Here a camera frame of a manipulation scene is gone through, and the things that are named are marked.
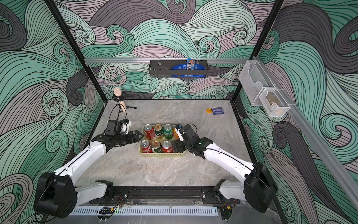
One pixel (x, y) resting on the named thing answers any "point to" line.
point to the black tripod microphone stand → (119, 97)
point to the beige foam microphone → (117, 92)
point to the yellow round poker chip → (208, 110)
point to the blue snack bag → (184, 67)
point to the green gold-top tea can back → (159, 131)
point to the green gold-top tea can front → (156, 146)
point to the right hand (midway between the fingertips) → (179, 141)
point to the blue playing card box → (217, 110)
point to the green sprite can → (168, 131)
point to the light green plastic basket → (156, 154)
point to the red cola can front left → (145, 146)
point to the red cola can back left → (149, 131)
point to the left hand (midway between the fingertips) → (138, 135)
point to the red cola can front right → (166, 147)
